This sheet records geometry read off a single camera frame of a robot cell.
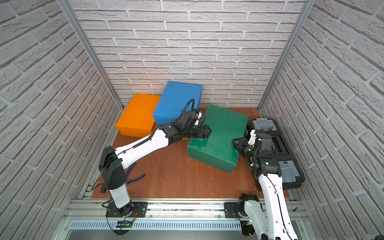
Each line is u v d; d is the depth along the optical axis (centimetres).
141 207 75
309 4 69
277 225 39
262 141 54
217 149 71
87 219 72
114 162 46
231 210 74
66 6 70
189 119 59
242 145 65
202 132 69
